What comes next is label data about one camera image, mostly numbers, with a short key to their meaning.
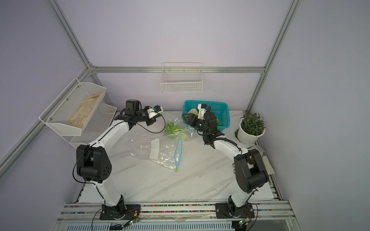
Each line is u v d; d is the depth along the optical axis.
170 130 0.92
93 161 0.48
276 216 0.74
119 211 0.66
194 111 1.11
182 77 0.96
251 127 0.90
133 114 0.70
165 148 0.90
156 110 0.75
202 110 0.78
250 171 0.46
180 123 0.93
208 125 0.66
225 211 0.73
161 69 0.91
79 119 0.75
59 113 0.70
